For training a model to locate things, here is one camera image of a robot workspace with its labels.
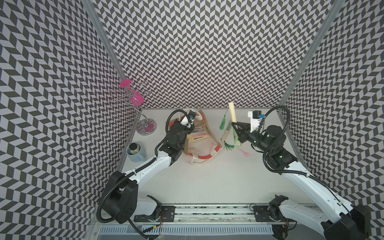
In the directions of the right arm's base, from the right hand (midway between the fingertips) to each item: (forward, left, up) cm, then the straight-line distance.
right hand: (232, 125), depth 70 cm
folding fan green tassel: (+1, 0, +4) cm, 5 cm away
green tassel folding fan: (+7, -2, -31) cm, 32 cm away
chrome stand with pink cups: (+23, +53, +1) cm, 58 cm away
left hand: (+11, +23, -3) cm, 26 cm away
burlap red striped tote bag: (+5, +15, -25) cm, 30 cm away
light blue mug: (-3, +53, -20) cm, 57 cm away
